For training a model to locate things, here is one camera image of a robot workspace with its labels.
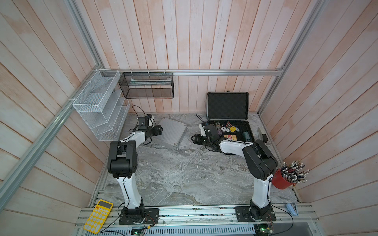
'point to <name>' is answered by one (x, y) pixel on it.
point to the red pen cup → (291, 173)
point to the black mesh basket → (147, 85)
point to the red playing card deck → (230, 136)
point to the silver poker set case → (173, 132)
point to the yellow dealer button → (233, 129)
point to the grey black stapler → (261, 136)
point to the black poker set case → (230, 109)
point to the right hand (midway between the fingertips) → (192, 137)
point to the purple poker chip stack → (219, 130)
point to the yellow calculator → (98, 216)
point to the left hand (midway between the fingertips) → (159, 130)
